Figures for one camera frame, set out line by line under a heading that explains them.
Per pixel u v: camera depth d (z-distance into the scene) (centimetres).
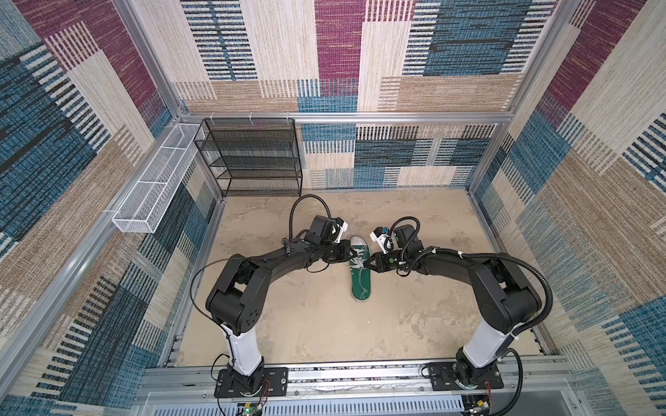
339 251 81
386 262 83
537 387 72
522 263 46
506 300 48
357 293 85
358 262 90
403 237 76
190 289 48
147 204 94
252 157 110
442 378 73
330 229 77
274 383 73
